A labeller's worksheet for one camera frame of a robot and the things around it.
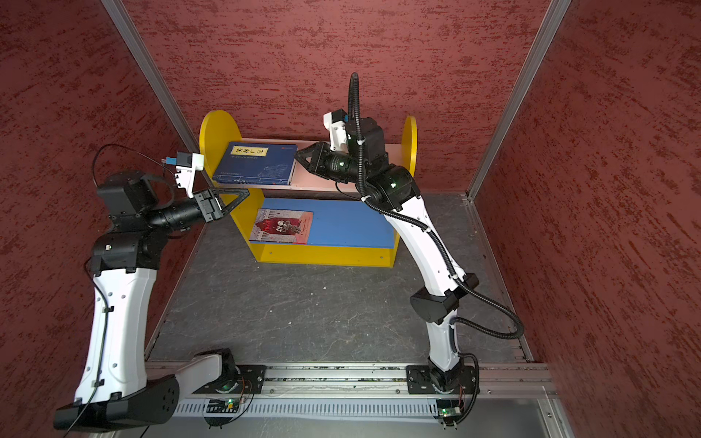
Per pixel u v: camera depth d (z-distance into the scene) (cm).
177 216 49
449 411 71
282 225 90
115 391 35
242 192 61
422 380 74
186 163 51
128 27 73
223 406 71
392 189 45
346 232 89
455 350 60
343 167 52
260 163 67
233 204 55
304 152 58
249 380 73
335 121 55
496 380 76
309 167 54
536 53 79
